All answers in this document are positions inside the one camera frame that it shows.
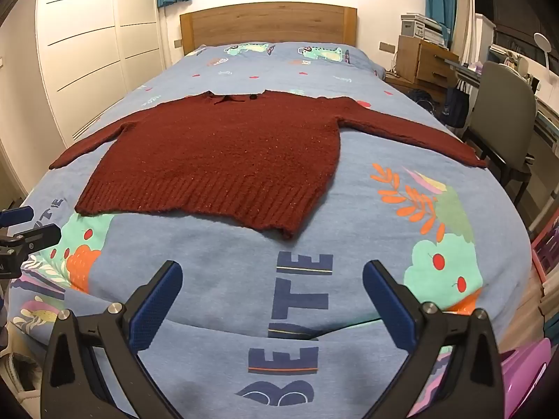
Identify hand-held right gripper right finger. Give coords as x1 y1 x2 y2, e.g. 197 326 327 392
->
363 260 510 419

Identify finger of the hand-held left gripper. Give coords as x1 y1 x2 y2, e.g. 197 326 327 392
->
0 206 35 228
13 223 62 255

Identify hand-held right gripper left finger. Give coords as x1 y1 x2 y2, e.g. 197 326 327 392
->
40 260 184 419

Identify dark red knit sweater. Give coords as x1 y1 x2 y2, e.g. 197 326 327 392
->
49 89 489 241

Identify printed blue blanket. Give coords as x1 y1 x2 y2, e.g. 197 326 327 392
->
0 41 532 419

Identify pink plastic object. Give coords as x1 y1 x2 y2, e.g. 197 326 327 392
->
501 338 553 407

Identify white wardrobe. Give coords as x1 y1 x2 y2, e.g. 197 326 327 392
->
37 0 169 141

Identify dark blue bag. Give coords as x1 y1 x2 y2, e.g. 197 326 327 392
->
439 79 472 128

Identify grey office chair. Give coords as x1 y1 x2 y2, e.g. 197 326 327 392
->
462 61 539 205

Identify wooden headboard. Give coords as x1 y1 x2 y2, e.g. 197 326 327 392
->
180 2 358 55

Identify white desk lamp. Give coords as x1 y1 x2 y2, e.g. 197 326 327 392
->
533 32 559 82

